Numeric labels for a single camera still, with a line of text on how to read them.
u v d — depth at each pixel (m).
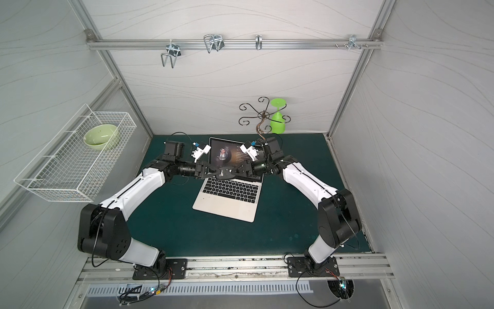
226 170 0.76
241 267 0.75
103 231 0.42
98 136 0.73
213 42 0.76
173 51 0.78
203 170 0.71
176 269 0.74
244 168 0.72
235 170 0.75
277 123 0.83
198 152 0.75
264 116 0.86
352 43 0.77
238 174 0.75
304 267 0.73
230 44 0.79
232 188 0.96
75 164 0.68
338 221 0.45
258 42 0.79
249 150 0.75
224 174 0.75
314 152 1.16
